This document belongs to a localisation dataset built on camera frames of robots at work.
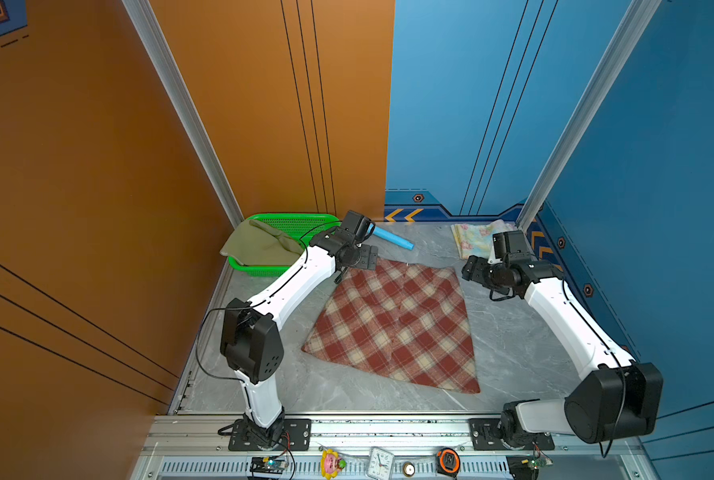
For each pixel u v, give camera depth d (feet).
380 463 2.24
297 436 2.43
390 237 3.78
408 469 2.16
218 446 2.37
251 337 1.50
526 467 2.30
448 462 2.20
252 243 3.40
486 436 2.38
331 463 2.17
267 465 2.32
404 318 3.01
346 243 1.99
